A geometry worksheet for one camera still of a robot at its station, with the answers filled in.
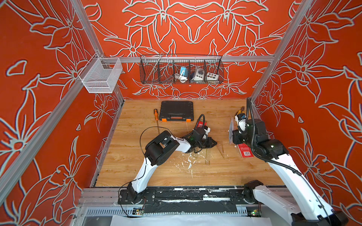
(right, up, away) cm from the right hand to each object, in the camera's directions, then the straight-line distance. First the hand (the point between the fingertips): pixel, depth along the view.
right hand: (231, 130), depth 74 cm
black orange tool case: (-31, +11, +36) cm, 48 cm away
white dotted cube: (-6, +34, +19) cm, 40 cm away
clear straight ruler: (-10, -20, +12) cm, 26 cm away
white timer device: (-15, +35, +16) cm, 41 cm away
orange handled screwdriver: (-45, +5, +32) cm, 56 cm away
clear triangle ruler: (-19, -14, +9) cm, 25 cm away
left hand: (-3, -11, +16) cm, 19 cm away
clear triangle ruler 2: (-1, -13, +18) cm, 22 cm away
